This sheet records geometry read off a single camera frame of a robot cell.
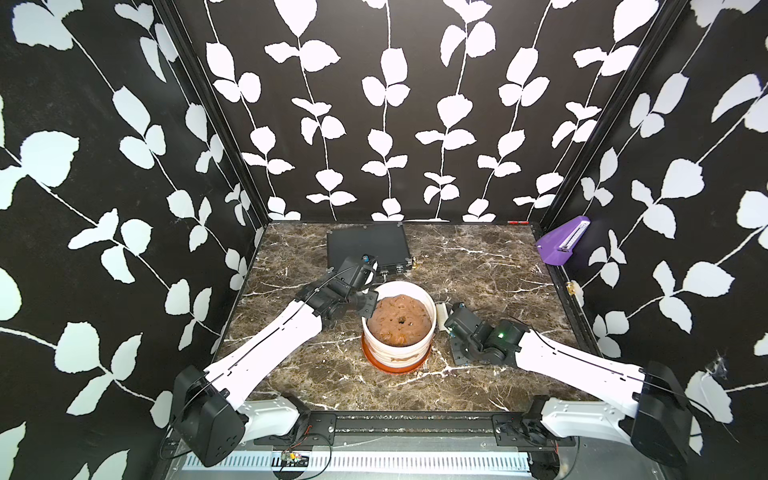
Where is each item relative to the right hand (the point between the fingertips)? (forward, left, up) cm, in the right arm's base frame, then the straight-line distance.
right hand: (451, 344), depth 81 cm
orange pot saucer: (-5, +14, -5) cm, 15 cm away
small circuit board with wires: (-26, +40, -7) cm, 48 cm away
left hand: (+10, +22, +11) cm, 27 cm away
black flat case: (+40, +20, -2) cm, 44 cm away
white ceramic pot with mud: (+2, +14, +4) cm, 15 cm away
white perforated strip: (-26, -5, -7) cm, 27 cm away
